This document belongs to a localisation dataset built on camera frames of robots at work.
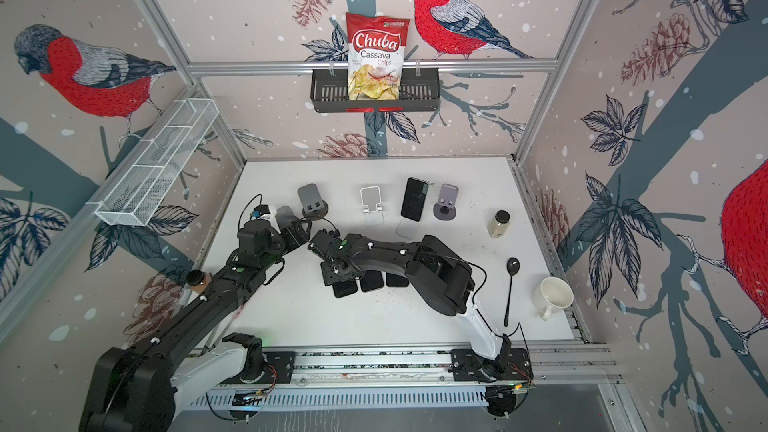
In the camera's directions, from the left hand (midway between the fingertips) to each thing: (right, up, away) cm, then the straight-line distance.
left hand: (308, 220), depth 84 cm
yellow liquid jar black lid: (+58, -3, +8) cm, 59 cm away
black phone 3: (+32, +6, +10) cm, 34 cm away
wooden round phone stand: (-4, +4, +16) cm, 17 cm away
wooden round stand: (-11, -1, +13) cm, 17 cm away
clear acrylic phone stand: (+30, -5, +16) cm, 35 cm away
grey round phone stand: (+43, +1, +19) cm, 47 cm away
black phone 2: (+25, -19, +3) cm, 31 cm away
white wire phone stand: (+17, +5, +13) cm, 23 cm away
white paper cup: (+69, -20, -4) cm, 72 cm away
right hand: (+8, -18, +5) cm, 20 cm away
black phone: (+10, -21, +3) cm, 23 cm away
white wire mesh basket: (-38, +9, -13) cm, 41 cm away
